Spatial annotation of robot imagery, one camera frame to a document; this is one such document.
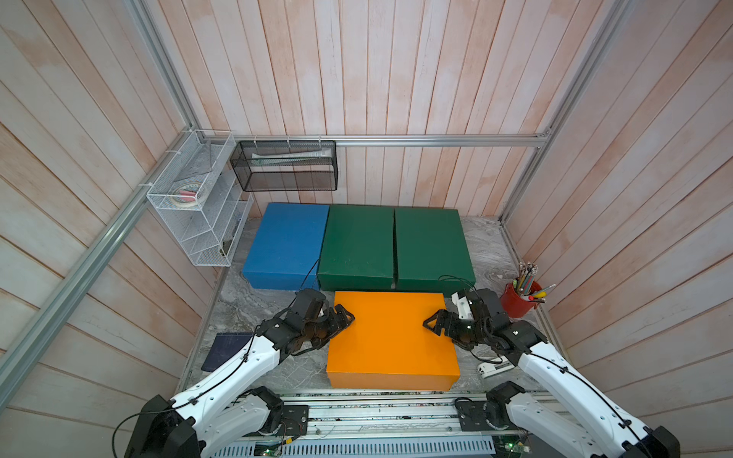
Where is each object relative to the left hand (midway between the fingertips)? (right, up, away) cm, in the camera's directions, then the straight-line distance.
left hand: (346, 328), depth 79 cm
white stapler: (+41, -12, 0) cm, 42 cm away
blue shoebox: (-21, +22, +16) cm, 35 cm away
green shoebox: (+3, +22, +16) cm, 28 cm away
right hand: (+25, +1, 0) cm, 25 cm away
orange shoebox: (+11, -3, -5) cm, 13 cm away
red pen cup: (+52, +5, +8) cm, 53 cm away
